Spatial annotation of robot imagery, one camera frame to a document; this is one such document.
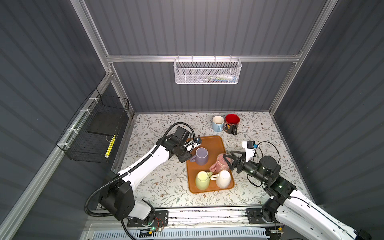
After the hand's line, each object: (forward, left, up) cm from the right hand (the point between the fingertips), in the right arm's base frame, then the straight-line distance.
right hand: (229, 156), depth 70 cm
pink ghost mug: (+1, +2, -12) cm, 12 cm away
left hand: (+9, +22, -9) cm, 25 cm away
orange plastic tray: (-7, +7, -22) cm, 25 cm away
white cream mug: (-6, +2, -14) cm, 15 cm away
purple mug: (+7, +13, -15) cm, 21 cm away
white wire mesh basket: (+81, +7, -2) cm, 81 cm away
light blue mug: (+33, +1, -14) cm, 36 cm away
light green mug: (-7, +13, -13) cm, 19 cm away
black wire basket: (+8, +67, +7) cm, 68 cm away
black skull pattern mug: (+35, -9, -14) cm, 39 cm away
